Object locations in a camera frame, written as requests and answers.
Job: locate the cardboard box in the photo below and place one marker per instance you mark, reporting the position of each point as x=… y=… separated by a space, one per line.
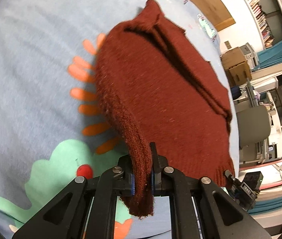
x=236 y=67

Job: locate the pink framed tray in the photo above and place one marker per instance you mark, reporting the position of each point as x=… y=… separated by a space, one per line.
x=272 y=174

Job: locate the light blue patterned bedsheet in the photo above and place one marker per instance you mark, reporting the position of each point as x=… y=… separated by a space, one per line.
x=47 y=51

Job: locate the wooden headboard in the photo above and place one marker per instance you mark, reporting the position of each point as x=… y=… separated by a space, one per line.
x=216 y=12

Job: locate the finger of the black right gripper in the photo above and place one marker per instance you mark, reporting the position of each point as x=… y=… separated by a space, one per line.
x=229 y=176

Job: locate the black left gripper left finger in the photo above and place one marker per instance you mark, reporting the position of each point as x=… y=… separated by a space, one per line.
x=85 y=208

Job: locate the dark red knitted sweater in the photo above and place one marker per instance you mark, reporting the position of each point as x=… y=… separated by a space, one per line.
x=154 y=86

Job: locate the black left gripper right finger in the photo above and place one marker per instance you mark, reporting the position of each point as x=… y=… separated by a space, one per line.
x=198 y=207

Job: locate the grey office chair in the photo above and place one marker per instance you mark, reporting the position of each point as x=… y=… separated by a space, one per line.
x=254 y=127

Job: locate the bookshelf with books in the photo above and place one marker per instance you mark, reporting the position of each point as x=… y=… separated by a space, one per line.
x=261 y=22

